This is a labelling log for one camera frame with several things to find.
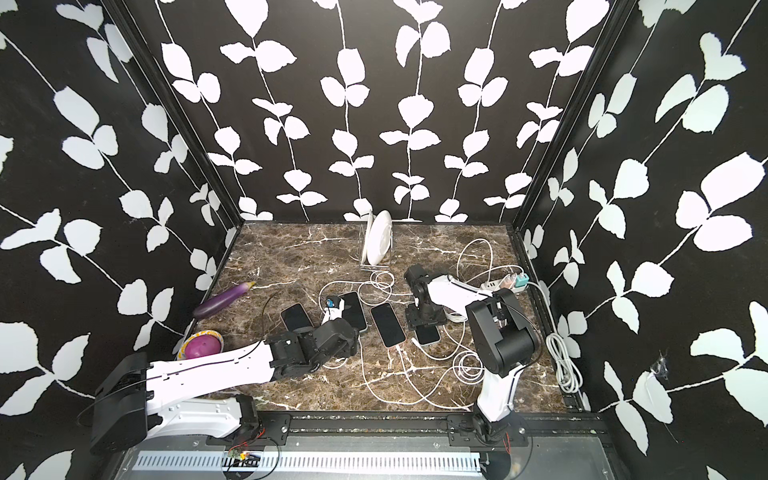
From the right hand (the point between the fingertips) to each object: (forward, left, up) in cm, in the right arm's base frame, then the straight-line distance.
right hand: (420, 318), depth 94 cm
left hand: (-9, +19, +11) cm, 24 cm away
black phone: (0, +40, +1) cm, 40 cm away
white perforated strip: (-37, +12, 0) cm, 39 cm away
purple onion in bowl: (-12, +61, +7) cm, 63 cm away
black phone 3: (-5, -2, 0) cm, 5 cm away
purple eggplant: (+4, +64, +3) cm, 64 cm away
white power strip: (+12, -25, +1) cm, 28 cm away
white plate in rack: (+21, +14, +15) cm, 29 cm away
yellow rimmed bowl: (-13, +67, +6) cm, 69 cm away
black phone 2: (-2, +10, -1) cm, 11 cm away
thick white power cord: (-16, -41, 0) cm, 44 cm away
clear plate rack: (+19, +15, 0) cm, 25 cm away
